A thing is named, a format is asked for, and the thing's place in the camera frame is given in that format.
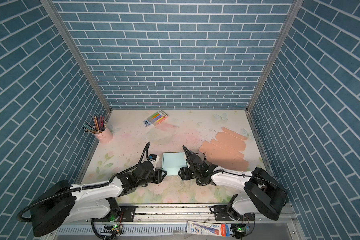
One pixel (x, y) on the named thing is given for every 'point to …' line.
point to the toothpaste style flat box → (208, 228)
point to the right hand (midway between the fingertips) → (180, 171)
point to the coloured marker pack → (157, 117)
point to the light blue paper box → (173, 162)
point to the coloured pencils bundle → (99, 123)
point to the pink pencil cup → (105, 136)
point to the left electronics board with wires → (113, 230)
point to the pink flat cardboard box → (224, 151)
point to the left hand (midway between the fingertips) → (166, 174)
